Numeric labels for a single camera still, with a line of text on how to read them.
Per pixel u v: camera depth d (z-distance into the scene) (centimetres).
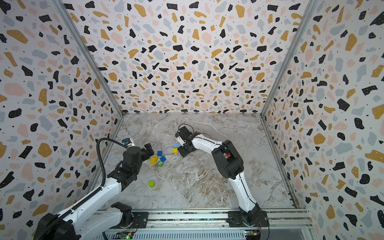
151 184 83
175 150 99
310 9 72
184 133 81
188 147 87
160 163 93
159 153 98
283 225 74
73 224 41
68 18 73
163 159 96
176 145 103
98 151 56
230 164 57
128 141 71
